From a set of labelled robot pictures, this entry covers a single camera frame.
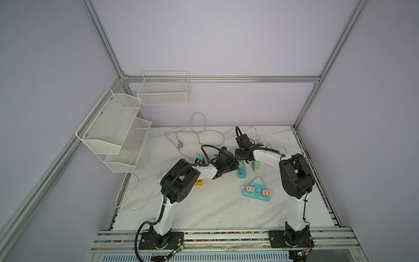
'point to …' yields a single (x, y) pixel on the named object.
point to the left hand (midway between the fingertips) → (237, 164)
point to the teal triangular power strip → (258, 185)
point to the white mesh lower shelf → (126, 160)
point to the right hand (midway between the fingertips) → (238, 153)
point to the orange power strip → (199, 182)
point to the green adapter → (256, 165)
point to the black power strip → (200, 163)
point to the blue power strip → (241, 171)
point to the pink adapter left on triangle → (250, 189)
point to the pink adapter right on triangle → (265, 192)
